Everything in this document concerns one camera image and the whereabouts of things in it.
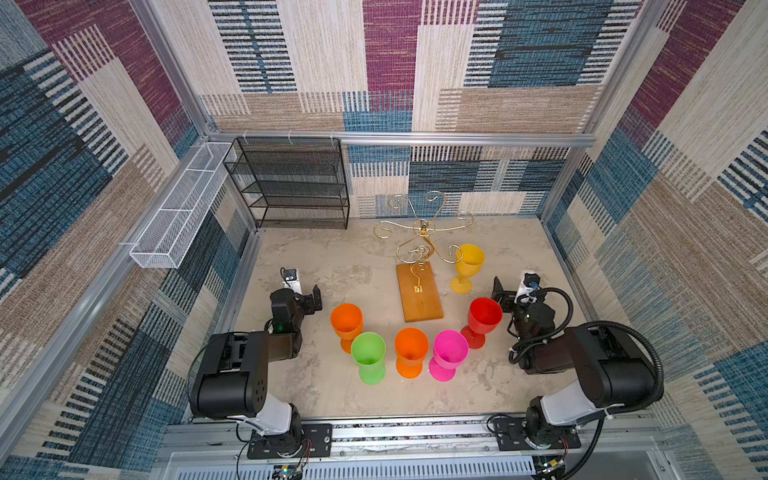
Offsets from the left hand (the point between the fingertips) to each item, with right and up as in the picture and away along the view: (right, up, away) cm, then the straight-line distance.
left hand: (300, 283), depth 93 cm
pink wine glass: (+43, -16, -16) cm, 48 cm away
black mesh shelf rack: (-8, +35, +18) cm, 40 cm away
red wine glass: (+53, -8, -10) cm, 55 cm away
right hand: (+64, +1, -3) cm, 64 cm away
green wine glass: (+22, -16, -15) cm, 31 cm away
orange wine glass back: (+33, -14, -17) cm, 40 cm away
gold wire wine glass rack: (+35, +9, -10) cm, 37 cm away
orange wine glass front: (+16, -9, -12) cm, 22 cm away
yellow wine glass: (+51, +7, -5) cm, 51 cm away
